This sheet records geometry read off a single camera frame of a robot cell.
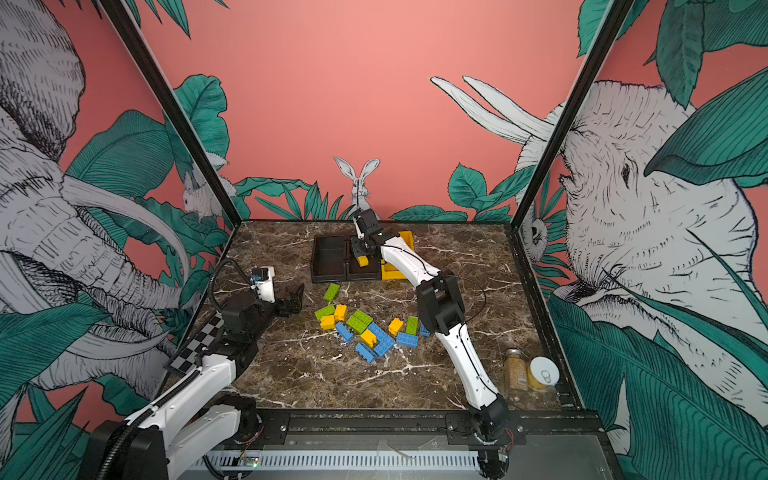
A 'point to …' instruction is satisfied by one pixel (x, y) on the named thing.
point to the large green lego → (360, 321)
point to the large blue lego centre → (384, 342)
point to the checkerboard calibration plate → (184, 361)
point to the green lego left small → (325, 311)
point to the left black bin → (330, 259)
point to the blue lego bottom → (365, 352)
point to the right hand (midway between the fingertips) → (354, 240)
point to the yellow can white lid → (542, 373)
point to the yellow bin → (388, 271)
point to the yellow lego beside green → (340, 312)
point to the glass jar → (515, 370)
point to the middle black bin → (355, 272)
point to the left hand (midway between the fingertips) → (289, 279)
